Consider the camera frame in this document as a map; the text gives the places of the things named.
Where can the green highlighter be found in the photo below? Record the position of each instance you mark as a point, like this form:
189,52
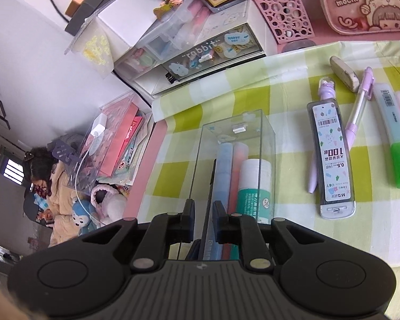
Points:
398,153

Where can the dirty white eraser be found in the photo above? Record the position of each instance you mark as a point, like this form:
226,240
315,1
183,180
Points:
343,71

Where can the clear document tray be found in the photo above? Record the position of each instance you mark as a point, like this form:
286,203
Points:
86,160

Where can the blue monkey plush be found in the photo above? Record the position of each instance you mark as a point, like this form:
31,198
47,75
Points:
81,216

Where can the blue highlighter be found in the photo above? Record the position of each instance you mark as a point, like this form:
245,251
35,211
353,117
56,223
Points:
225,170

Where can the small cartoon figurine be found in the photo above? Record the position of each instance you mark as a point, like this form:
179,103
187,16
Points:
168,6

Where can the purple mechanical pencil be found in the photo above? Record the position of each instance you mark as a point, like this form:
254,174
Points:
355,113

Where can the dark pencil lead case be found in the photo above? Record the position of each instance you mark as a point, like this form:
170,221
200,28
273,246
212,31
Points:
333,160

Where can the clear storage box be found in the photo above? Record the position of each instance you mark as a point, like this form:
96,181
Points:
173,36

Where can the white green glue stick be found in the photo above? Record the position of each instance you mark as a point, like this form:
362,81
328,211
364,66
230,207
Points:
255,190

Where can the white box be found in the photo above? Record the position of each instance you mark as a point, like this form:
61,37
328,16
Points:
126,23

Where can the illustrated booklet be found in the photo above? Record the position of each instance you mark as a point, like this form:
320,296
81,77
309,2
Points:
133,163

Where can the clear plastic box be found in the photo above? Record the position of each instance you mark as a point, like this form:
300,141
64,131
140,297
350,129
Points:
200,160

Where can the pink highlighter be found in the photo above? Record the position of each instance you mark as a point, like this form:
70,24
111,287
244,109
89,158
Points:
240,160

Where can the pink perforated pen holder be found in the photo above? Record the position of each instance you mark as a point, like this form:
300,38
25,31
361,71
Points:
283,16

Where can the pink folder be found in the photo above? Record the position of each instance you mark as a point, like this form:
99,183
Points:
120,140

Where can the clear bag of yellow clips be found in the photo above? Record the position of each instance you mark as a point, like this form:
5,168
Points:
93,50

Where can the green checkered tablecloth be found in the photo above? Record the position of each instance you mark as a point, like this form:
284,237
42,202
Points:
286,140

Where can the white drawer organizer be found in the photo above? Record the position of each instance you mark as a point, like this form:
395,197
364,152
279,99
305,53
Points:
256,36

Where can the black marker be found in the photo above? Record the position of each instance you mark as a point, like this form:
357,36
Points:
210,190

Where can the pink plush toy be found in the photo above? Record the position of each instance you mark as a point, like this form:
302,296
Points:
113,206

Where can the dark grey box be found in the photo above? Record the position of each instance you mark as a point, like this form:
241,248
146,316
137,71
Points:
86,13

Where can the white charger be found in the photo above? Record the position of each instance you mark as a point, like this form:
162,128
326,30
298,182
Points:
98,126

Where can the purple globe top pen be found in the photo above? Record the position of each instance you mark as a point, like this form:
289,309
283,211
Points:
326,90

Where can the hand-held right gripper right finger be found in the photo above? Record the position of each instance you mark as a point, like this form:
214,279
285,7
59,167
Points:
219,223

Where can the small copper box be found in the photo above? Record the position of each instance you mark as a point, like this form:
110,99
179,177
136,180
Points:
78,0

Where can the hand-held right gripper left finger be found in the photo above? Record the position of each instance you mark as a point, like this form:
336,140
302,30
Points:
189,223

